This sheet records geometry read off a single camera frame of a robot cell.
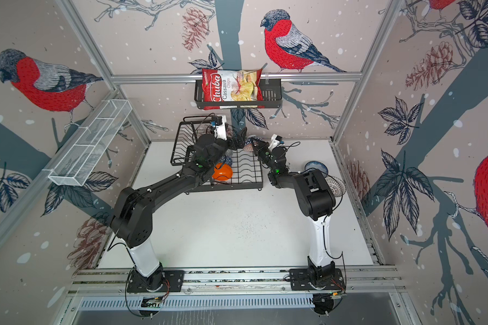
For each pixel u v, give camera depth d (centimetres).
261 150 86
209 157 65
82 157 74
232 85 88
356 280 75
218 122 68
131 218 47
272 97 95
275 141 91
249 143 92
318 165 104
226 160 76
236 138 74
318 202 56
